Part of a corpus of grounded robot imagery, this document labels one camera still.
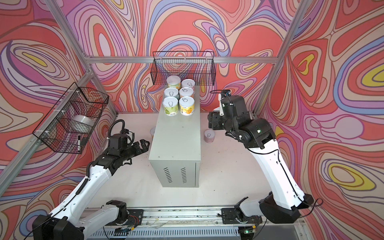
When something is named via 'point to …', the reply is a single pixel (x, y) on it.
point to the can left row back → (152, 131)
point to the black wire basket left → (70, 123)
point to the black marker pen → (79, 143)
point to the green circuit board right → (248, 229)
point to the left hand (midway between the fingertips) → (145, 144)
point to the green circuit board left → (121, 232)
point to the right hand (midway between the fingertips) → (216, 120)
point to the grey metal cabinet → (175, 154)
